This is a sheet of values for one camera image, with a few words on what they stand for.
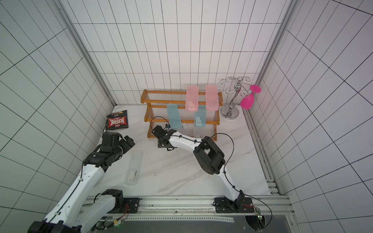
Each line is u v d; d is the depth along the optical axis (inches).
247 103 40.1
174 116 36.3
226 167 22.3
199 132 39.2
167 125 33.8
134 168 34.3
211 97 32.5
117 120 42.0
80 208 17.2
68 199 16.5
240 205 24.8
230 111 44.7
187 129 39.8
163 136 27.2
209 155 21.3
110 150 22.8
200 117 35.0
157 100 32.5
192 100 31.9
